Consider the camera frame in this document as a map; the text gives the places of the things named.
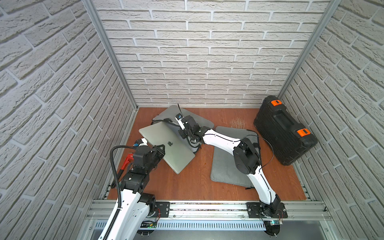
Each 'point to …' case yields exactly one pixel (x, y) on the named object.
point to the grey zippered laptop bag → (168, 117)
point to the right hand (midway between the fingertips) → (183, 126)
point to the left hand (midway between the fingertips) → (167, 142)
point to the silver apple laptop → (177, 155)
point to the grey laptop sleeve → (224, 169)
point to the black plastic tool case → (286, 139)
